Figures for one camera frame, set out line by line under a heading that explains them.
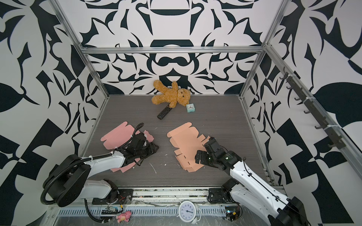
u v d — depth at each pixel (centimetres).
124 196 74
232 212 71
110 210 68
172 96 111
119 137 97
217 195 74
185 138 97
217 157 60
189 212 68
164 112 108
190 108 110
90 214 69
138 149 70
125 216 67
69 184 42
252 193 47
